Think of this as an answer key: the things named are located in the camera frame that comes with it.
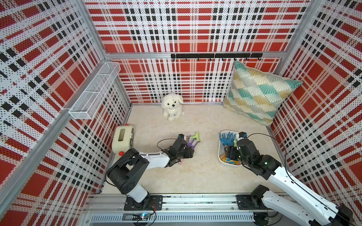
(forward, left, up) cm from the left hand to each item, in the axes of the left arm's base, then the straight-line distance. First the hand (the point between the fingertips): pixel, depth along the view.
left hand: (191, 150), depth 92 cm
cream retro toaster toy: (+4, +44, +8) cm, 45 cm away
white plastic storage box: (-1, -19, +4) cm, 19 cm away
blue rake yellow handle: (+7, -26, +3) cm, 27 cm away
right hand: (-6, -22, +13) cm, 26 cm away
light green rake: (+10, -4, 0) cm, 11 cm away
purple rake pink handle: (-11, +6, +8) cm, 15 cm away
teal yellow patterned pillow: (+28, -43, +24) cm, 57 cm away
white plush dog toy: (+27, +13, +15) cm, 34 cm away
